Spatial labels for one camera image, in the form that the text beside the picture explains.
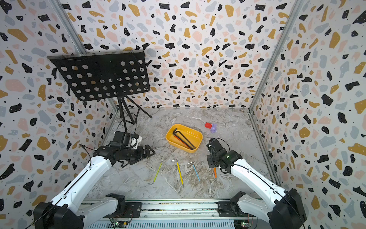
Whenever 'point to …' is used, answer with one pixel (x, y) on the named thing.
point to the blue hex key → (196, 172)
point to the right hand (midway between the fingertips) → (212, 158)
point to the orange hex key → (215, 172)
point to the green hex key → (158, 170)
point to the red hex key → (182, 142)
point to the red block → (208, 125)
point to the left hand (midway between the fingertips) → (150, 154)
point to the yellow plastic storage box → (194, 136)
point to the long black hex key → (186, 139)
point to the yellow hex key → (179, 169)
